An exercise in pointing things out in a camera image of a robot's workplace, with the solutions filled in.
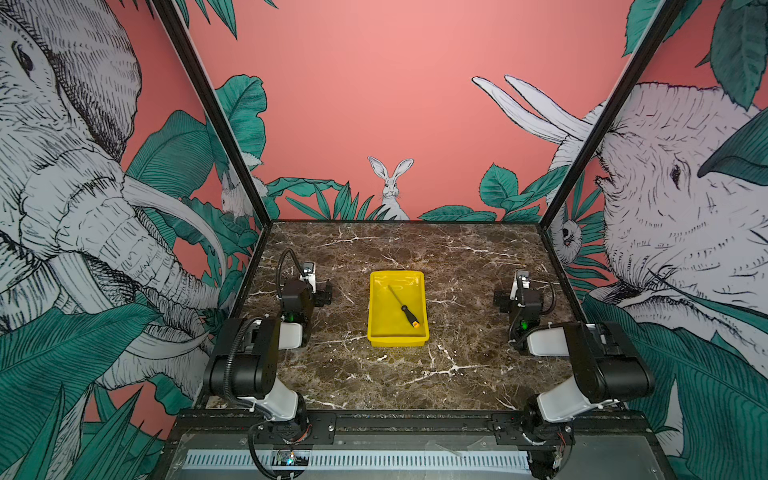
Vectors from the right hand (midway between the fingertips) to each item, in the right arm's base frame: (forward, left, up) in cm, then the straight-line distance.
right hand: (514, 281), depth 93 cm
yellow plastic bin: (-12, +40, -6) cm, 42 cm away
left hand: (+2, +65, +2) cm, 65 cm away
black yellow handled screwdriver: (-9, +33, -7) cm, 35 cm away
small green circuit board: (-46, +63, -7) cm, 78 cm away
